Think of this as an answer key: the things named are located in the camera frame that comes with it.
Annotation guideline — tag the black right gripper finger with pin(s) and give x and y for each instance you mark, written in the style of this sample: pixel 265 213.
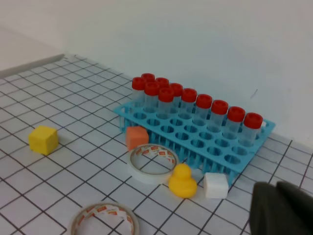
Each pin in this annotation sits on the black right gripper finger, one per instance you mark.
pixel 283 209

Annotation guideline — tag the clear test tube red cap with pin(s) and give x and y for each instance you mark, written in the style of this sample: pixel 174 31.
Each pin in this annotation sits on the clear test tube red cap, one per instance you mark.
pixel 165 101

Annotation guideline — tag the blue test tube rack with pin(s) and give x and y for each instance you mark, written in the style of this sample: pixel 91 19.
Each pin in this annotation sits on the blue test tube rack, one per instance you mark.
pixel 196 145

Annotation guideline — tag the white foam cube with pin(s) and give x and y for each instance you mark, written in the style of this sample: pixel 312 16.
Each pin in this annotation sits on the white foam cube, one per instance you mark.
pixel 215 185

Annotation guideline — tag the white tape roll near rack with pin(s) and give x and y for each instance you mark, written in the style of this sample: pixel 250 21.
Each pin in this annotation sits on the white tape roll near rack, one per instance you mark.
pixel 151 163

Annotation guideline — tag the orange foam cube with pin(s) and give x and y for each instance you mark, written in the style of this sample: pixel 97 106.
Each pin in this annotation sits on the orange foam cube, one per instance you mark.
pixel 135 136

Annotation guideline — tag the white tape roll front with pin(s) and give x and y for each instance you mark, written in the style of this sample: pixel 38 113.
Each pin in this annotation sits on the white tape roll front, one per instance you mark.
pixel 107 211

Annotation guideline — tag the white black-grid table mat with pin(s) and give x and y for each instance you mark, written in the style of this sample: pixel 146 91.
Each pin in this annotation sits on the white black-grid table mat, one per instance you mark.
pixel 40 194

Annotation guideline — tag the yellow foam cube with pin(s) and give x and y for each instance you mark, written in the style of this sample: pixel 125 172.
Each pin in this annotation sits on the yellow foam cube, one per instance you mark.
pixel 43 140

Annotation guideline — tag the white side panel board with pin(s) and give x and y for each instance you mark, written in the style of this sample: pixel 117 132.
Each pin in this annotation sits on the white side panel board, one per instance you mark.
pixel 28 66

